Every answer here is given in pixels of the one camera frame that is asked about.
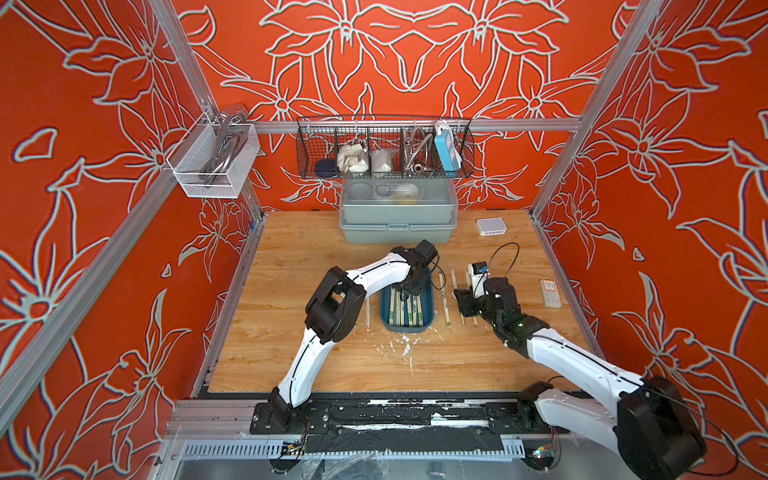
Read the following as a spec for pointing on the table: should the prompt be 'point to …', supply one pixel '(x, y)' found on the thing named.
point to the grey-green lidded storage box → (397, 210)
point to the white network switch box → (491, 226)
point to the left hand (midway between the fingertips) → (414, 286)
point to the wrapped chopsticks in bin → (408, 313)
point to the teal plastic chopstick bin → (428, 310)
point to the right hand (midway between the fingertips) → (457, 288)
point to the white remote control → (550, 295)
